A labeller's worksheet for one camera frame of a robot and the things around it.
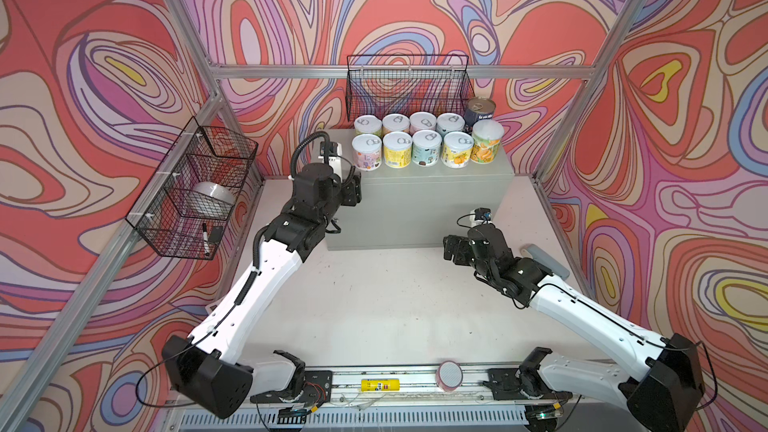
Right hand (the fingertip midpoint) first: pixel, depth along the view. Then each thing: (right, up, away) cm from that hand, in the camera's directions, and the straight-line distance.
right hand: (460, 247), depth 81 cm
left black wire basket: (-69, +11, -9) cm, 71 cm away
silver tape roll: (-62, +13, -10) cm, 64 cm away
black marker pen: (-65, +4, -8) cm, 66 cm away
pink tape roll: (-5, -30, -9) cm, 32 cm away
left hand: (-29, +20, -9) cm, 36 cm away
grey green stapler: (+27, -4, +13) cm, 30 cm away
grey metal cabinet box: (-12, +11, +5) cm, 17 cm away
